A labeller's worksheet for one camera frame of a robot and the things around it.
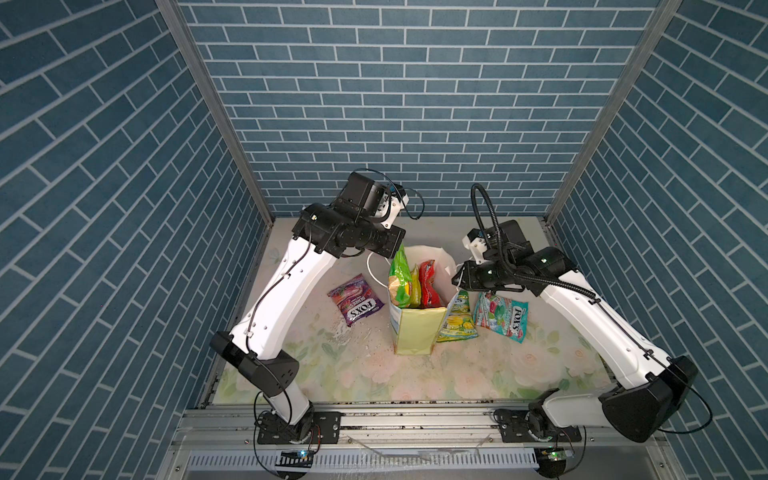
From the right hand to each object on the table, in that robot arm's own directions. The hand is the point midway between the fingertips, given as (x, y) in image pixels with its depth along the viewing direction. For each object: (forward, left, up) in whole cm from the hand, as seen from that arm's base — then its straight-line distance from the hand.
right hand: (451, 277), depth 74 cm
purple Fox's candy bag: (+3, +28, -20) cm, 35 cm away
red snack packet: (-3, +5, -6) cm, 8 cm away
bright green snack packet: (-6, +12, +6) cm, 15 cm away
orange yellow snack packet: (-2, +8, -8) cm, 12 cm away
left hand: (+2, +12, +11) cm, 17 cm away
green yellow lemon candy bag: (-1, -5, -21) cm, 22 cm away
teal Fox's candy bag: (+2, -18, -22) cm, 29 cm away
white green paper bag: (-12, +8, -7) cm, 16 cm away
